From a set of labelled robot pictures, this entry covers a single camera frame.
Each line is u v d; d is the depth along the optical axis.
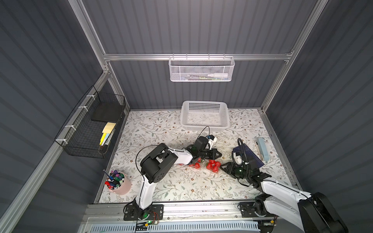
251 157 0.96
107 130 0.72
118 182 0.72
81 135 0.69
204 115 1.16
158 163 0.52
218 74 0.93
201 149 0.76
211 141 0.85
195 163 0.88
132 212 0.72
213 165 0.89
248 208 0.74
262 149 0.91
